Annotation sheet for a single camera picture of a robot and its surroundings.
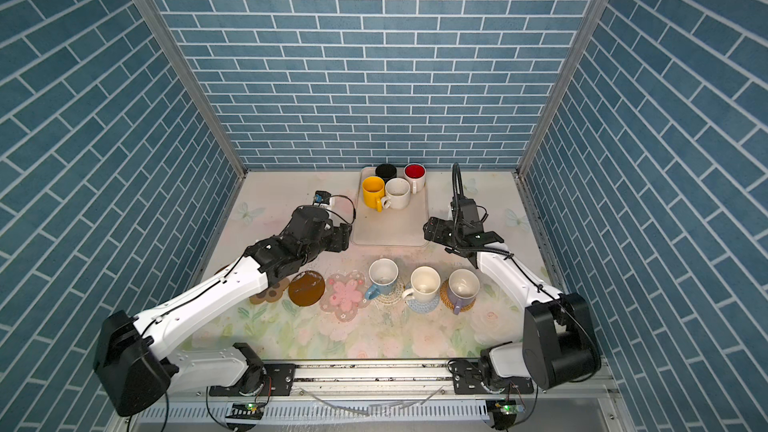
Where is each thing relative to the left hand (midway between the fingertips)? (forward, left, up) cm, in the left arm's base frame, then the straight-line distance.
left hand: (344, 226), depth 80 cm
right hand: (+4, -25, -6) cm, 26 cm away
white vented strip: (-39, +4, -21) cm, 44 cm away
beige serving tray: (+15, -19, -23) cm, 33 cm away
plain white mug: (-10, -23, -16) cm, 30 cm away
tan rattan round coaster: (-14, -29, -19) cm, 37 cm away
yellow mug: (+22, -7, -11) cm, 25 cm away
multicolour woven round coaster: (-12, -13, -19) cm, 26 cm away
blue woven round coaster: (-15, -22, -20) cm, 33 cm away
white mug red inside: (+31, -22, -11) cm, 40 cm away
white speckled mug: (+21, -15, -11) cm, 28 cm away
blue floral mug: (-6, -10, -16) cm, 20 cm away
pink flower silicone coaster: (-11, +1, -20) cm, 23 cm away
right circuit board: (-40, -40, -21) cm, 60 cm away
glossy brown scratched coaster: (-9, +13, -19) cm, 25 cm away
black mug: (+32, -11, -10) cm, 35 cm away
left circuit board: (-38, +22, -23) cm, 50 cm away
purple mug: (-10, -34, -17) cm, 40 cm away
